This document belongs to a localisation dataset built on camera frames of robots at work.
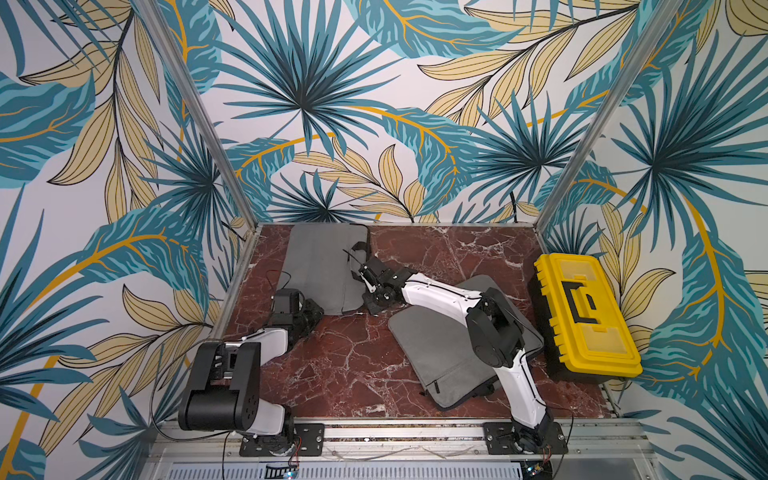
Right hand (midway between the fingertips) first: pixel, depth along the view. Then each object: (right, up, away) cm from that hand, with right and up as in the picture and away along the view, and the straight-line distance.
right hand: (374, 300), depth 95 cm
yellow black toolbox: (+53, -3, -18) cm, 56 cm away
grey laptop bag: (+20, -14, -11) cm, 26 cm away
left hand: (-16, -3, -2) cm, 16 cm away
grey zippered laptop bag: (-18, +12, +8) cm, 23 cm away
